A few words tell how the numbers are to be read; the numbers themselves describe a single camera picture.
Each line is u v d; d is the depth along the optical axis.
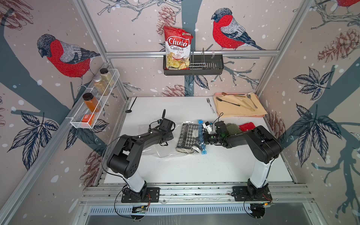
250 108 1.14
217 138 0.82
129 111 1.12
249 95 1.21
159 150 0.85
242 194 0.73
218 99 1.19
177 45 0.79
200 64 0.95
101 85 0.75
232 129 0.96
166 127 0.76
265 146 0.52
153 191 0.75
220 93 1.23
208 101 1.18
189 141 0.90
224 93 1.22
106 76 0.80
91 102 0.66
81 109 0.68
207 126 0.90
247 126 0.99
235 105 1.15
